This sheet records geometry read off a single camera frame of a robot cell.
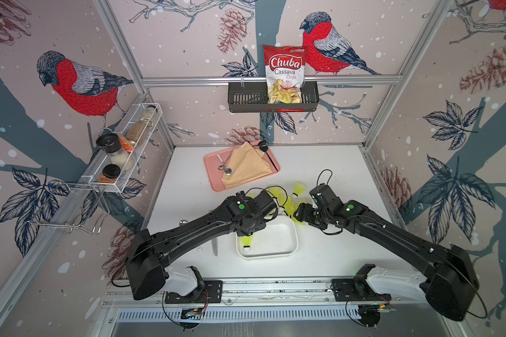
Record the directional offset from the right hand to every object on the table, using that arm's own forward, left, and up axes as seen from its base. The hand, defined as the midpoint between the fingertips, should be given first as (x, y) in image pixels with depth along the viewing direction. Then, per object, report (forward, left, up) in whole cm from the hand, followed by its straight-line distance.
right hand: (298, 215), depth 81 cm
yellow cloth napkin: (+35, +24, -10) cm, 44 cm away
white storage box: (-5, +7, -12) cm, 15 cm away
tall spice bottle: (+20, +63, +25) cm, 70 cm away
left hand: (-4, +14, +2) cm, 15 cm away
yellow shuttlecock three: (+17, +7, -11) cm, 21 cm away
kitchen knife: (-9, +34, -11) cm, 37 cm away
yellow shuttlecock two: (+17, -3, -8) cm, 19 cm away
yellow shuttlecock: (-8, +20, -9) cm, 24 cm away
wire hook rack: (-11, +67, +24) cm, 72 cm away
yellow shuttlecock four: (+8, +2, -9) cm, 12 cm away
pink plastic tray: (+34, +41, -10) cm, 54 cm away
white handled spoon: (+31, +34, -11) cm, 47 cm away
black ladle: (+46, +15, -8) cm, 50 cm away
